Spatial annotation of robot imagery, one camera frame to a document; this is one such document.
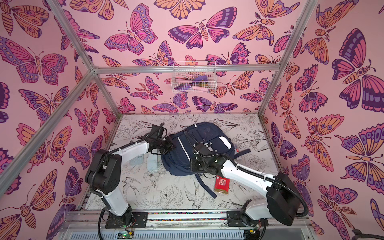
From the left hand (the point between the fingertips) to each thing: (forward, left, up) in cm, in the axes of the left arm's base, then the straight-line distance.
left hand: (179, 145), depth 93 cm
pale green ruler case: (-9, +16, -7) cm, 20 cm away
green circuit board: (-45, +24, -10) cm, 52 cm away
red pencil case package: (-22, -25, -8) cm, 34 cm away
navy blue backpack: (-11, +1, -1) cm, 11 cm away
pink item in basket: (+21, -12, +27) cm, 36 cm away
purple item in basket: (+33, -14, +26) cm, 44 cm away
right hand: (-14, -7, +4) cm, 16 cm away
